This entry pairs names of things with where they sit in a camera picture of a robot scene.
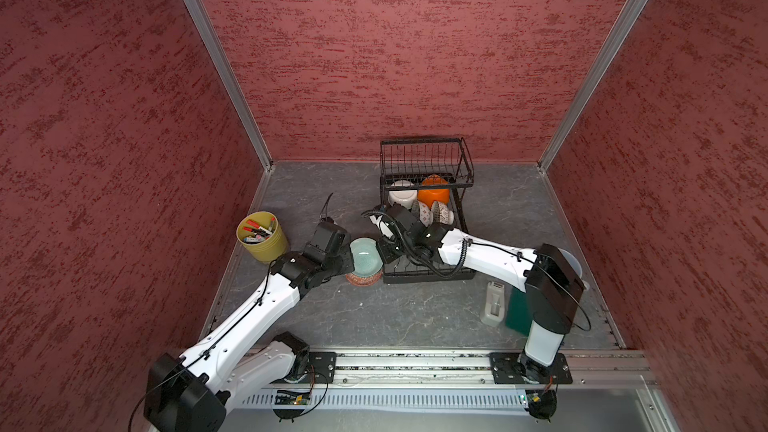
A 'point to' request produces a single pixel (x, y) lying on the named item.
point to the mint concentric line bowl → (367, 257)
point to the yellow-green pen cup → (262, 237)
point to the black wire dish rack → (431, 172)
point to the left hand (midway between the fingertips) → (347, 264)
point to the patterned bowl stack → (365, 281)
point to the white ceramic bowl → (403, 198)
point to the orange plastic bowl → (431, 195)
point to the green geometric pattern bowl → (415, 208)
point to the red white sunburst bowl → (442, 213)
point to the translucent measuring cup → (575, 265)
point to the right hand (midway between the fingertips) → (378, 253)
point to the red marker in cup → (254, 224)
